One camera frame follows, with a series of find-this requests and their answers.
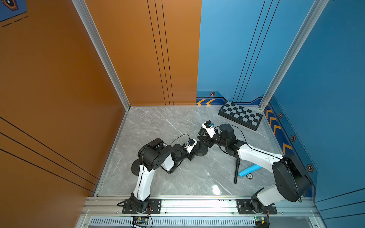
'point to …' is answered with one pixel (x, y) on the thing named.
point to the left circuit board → (141, 221)
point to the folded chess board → (242, 115)
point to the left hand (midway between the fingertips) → (198, 144)
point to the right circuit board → (261, 222)
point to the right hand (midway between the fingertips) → (201, 134)
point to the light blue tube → (249, 170)
